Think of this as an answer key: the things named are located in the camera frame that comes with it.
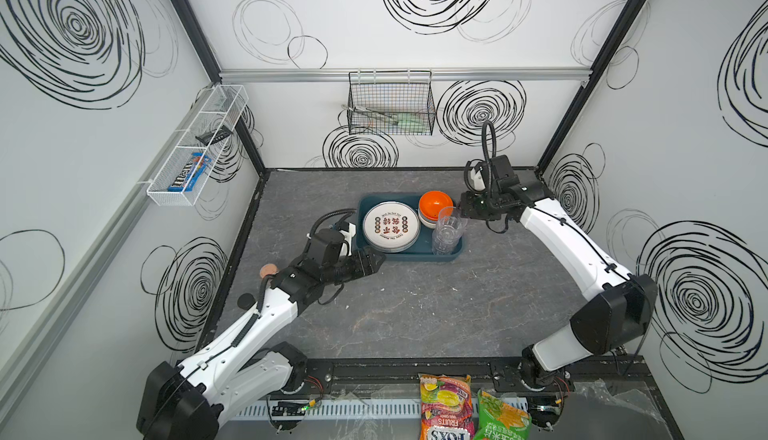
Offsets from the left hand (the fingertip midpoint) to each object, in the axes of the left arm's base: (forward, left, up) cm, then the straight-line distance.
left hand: (379, 260), depth 76 cm
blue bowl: (+18, -15, -9) cm, 25 cm away
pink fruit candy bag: (-29, -17, -14) cm, 37 cm away
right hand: (+15, -22, +4) cm, 27 cm away
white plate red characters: (+20, -2, -14) cm, 24 cm away
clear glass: (+17, -21, -4) cm, 27 cm away
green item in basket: (+37, -8, +16) cm, 41 cm away
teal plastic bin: (+12, -13, -17) cm, 24 cm away
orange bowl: (+26, -16, -9) cm, 32 cm away
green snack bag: (-31, -28, -13) cm, 44 cm away
